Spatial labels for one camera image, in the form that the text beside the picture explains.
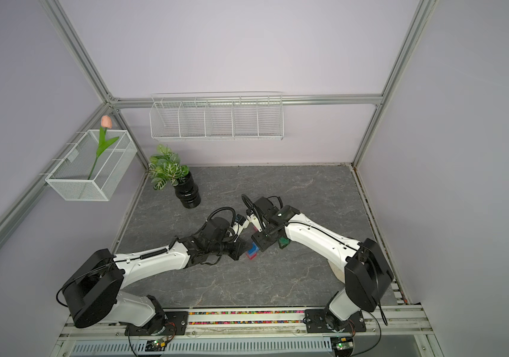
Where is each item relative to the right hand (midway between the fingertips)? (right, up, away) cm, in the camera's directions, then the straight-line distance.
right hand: (263, 236), depth 83 cm
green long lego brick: (+6, +3, -18) cm, 19 cm away
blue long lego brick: (-3, -6, +2) cm, 7 cm away
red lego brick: (-4, -9, +4) cm, 11 cm away
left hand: (-5, -4, -1) cm, 7 cm away
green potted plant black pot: (-37, +26, 0) cm, 46 cm away
